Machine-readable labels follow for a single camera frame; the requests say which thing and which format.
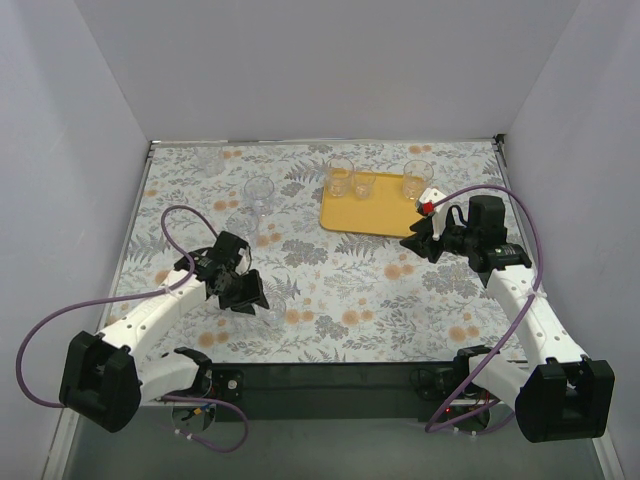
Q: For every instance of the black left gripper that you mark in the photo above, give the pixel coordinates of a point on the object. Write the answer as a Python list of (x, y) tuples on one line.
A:
[(236, 290)]

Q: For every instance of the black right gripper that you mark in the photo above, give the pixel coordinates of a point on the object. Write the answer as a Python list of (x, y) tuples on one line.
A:
[(435, 242)]

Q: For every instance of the clear small glass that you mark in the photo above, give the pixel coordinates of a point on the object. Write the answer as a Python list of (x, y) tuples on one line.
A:
[(363, 184), (275, 314)]

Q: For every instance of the clear tall glass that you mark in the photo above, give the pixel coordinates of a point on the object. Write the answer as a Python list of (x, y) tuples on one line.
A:
[(259, 193)]

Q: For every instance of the clear large glass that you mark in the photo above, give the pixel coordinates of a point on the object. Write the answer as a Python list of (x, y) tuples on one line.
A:
[(338, 176)]

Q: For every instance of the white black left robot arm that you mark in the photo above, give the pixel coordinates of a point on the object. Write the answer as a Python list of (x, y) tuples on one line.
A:
[(106, 377)]

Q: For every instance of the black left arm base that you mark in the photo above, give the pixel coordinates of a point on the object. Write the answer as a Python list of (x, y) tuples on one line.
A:
[(221, 384)]

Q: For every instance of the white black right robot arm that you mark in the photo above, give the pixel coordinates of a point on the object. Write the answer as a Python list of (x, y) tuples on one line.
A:
[(563, 394)]

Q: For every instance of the yellow plastic tray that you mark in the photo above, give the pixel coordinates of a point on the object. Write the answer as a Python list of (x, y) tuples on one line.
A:
[(386, 212)]

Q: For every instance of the floral patterned table mat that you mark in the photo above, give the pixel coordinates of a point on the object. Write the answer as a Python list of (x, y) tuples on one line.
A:
[(348, 297)]

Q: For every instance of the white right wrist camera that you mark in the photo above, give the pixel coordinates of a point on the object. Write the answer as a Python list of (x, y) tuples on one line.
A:
[(432, 204)]

